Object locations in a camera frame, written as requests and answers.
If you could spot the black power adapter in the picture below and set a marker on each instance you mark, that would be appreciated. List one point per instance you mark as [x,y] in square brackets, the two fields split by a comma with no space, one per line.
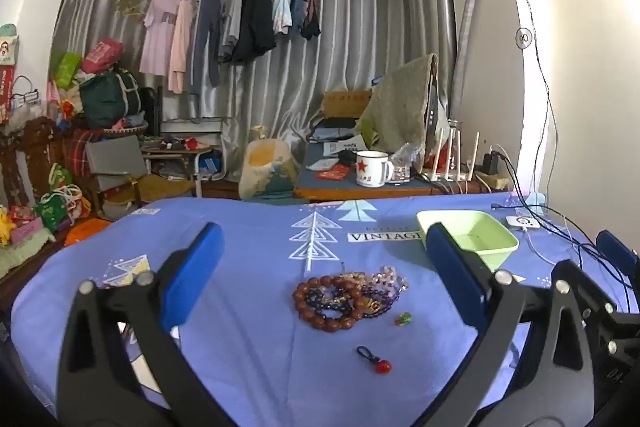
[491,162]

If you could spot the grey curtain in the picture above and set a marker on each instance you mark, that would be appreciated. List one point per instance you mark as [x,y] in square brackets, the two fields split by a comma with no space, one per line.
[350,37]

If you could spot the white paper sheets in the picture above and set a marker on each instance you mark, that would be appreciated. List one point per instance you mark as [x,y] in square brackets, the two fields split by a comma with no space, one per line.
[345,146]

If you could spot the small white square device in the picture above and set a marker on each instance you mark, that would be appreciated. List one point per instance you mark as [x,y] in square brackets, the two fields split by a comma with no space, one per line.
[521,222]

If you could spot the round wall sticker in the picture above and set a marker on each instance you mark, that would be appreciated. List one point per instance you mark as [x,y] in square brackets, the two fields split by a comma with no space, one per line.
[523,38]

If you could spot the white enamel mug red star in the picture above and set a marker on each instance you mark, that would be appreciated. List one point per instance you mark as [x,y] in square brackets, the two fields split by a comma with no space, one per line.
[372,169]

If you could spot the white router with antennas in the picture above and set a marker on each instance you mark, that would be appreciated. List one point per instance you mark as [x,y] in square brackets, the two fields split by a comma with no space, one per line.
[447,174]

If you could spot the low table blue top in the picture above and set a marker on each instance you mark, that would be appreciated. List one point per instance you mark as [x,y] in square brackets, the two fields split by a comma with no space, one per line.
[302,181]

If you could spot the dark green duffel bag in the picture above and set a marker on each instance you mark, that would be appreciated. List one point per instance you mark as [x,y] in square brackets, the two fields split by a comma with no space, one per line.
[107,99]

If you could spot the red packet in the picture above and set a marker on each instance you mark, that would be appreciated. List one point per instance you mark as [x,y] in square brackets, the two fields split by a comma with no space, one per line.
[332,173]

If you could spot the bright green bag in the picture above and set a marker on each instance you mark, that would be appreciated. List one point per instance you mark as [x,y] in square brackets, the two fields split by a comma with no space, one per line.
[67,72]

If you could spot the beige sack bag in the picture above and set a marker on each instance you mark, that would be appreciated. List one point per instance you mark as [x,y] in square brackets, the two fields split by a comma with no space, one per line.
[265,172]

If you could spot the carved brown wooden chair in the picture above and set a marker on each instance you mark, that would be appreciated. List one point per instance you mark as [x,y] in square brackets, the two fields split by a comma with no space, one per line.
[30,157]

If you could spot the small green red bead charm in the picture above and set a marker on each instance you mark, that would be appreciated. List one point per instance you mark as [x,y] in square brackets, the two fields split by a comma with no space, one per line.
[401,319]

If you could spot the light green plastic tray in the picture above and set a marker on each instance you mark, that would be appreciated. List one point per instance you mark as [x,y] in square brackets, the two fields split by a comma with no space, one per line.
[470,239]

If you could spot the blue denim garment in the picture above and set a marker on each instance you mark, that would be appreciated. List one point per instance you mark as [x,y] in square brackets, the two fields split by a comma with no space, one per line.
[297,9]

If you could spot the grey blue trousers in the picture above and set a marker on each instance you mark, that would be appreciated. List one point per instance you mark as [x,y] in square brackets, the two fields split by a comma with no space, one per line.
[207,32]

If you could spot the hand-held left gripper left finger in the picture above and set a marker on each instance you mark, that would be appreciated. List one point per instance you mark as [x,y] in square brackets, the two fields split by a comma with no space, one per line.
[192,279]

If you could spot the light blue shirt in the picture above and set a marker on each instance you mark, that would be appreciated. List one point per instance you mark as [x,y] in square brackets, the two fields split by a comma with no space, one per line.
[281,9]

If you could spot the pink bag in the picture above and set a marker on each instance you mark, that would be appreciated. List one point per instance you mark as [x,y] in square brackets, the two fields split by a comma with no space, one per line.
[102,56]

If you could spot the grey flexible pipe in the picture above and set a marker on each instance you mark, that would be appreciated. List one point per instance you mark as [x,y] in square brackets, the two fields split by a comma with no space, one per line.
[467,32]

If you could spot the grey shirt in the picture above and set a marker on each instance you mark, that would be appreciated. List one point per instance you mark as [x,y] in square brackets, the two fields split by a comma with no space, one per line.
[230,29]

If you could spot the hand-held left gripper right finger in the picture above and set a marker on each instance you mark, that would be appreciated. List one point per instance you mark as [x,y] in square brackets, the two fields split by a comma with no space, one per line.
[452,279]

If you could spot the cardboard box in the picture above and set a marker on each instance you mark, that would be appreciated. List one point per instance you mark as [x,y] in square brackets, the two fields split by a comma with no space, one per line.
[345,104]

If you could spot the dark red garment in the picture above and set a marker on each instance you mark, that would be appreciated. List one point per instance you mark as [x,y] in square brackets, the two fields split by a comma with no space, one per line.
[311,26]

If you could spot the blue printed blanket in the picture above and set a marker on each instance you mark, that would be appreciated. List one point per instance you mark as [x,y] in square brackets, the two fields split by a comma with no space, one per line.
[260,357]

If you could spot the hanging wall decoration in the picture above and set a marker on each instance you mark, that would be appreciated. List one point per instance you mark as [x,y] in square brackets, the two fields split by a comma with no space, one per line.
[6,72]

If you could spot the blue loop red bead charm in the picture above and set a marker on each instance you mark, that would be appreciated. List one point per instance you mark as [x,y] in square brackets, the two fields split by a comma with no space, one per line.
[382,366]

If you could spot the pink dress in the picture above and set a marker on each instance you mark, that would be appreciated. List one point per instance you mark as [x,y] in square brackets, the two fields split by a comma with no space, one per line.
[157,37]

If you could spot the orange cloth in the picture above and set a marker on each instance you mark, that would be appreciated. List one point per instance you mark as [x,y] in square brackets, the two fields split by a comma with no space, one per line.
[87,232]

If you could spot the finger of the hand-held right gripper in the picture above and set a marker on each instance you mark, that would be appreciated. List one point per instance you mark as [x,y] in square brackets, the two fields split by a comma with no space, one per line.
[619,254]

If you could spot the grey folding chair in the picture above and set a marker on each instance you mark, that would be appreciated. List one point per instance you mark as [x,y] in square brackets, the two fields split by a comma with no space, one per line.
[117,162]

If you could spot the pink long garment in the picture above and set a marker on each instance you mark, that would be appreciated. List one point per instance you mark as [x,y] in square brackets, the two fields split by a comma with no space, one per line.
[180,52]

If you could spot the small metal frame table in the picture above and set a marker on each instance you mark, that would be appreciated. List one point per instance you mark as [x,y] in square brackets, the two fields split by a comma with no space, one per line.
[175,152]

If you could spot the clear glass cup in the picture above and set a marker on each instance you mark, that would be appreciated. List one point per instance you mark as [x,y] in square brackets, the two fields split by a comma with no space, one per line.
[401,174]

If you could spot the olive green cloth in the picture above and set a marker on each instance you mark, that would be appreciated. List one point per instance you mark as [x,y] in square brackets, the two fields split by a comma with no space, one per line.
[400,107]

